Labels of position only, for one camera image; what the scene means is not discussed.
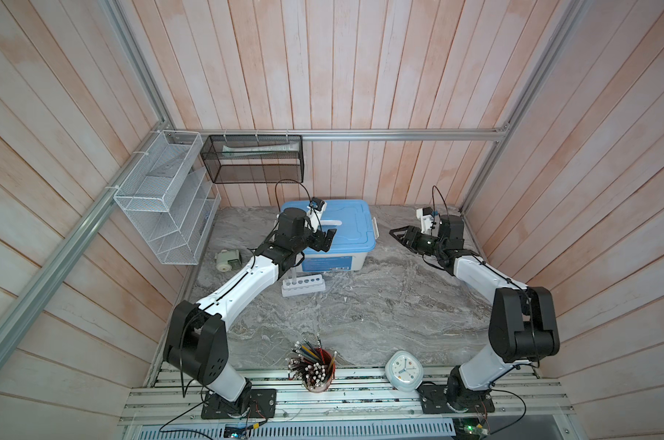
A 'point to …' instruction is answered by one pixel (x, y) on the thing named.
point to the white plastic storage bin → (338, 261)
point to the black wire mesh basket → (255, 159)
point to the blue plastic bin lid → (351, 220)
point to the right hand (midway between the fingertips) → (393, 233)
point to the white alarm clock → (404, 370)
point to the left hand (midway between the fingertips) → (322, 228)
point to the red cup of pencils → (314, 367)
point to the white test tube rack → (302, 285)
